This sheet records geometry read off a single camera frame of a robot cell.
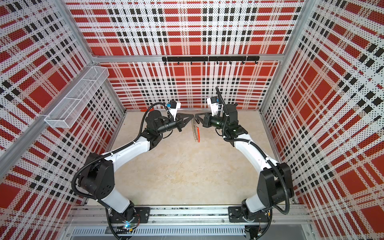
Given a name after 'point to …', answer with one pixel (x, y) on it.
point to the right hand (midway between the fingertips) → (196, 116)
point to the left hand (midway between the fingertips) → (193, 117)
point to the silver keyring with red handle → (195, 130)
